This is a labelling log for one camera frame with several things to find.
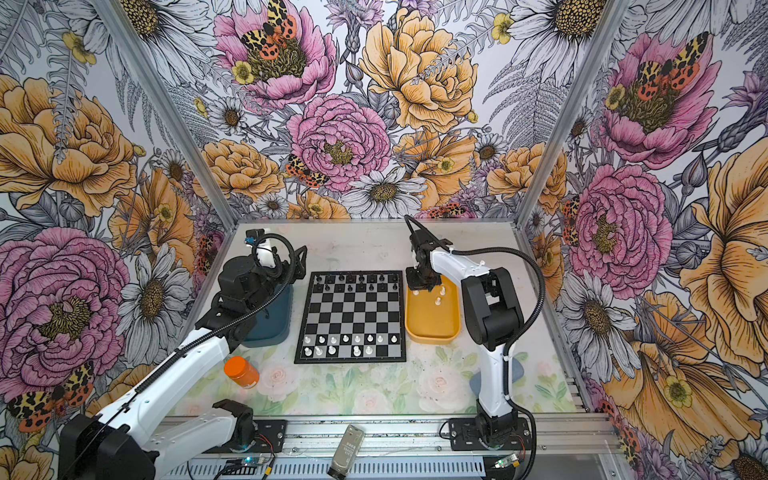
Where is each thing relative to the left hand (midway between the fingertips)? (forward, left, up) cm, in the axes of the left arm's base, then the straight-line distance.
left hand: (292, 256), depth 79 cm
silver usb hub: (-40, -15, -21) cm, 48 cm away
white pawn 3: (-13, -9, -22) cm, 27 cm away
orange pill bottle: (-24, +12, -14) cm, 30 cm away
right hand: (+2, -34, -22) cm, 41 cm away
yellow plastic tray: (-6, -39, -24) cm, 46 cm away
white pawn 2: (-13, -5, -22) cm, 26 cm away
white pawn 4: (-13, -16, -22) cm, 30 cm away
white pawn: (-13, -1, -22) cm, 26 cm away
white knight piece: (-16, -5, -22) cm, 28 cm away
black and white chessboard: (-5, -14, -23) cm, 27 cm away
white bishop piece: (-16, -9, -22) cm, 29 cm away
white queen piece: (-17, -16, -22) cm, 32 cm away
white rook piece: (-17, -2, -22) cm, 28 cm away
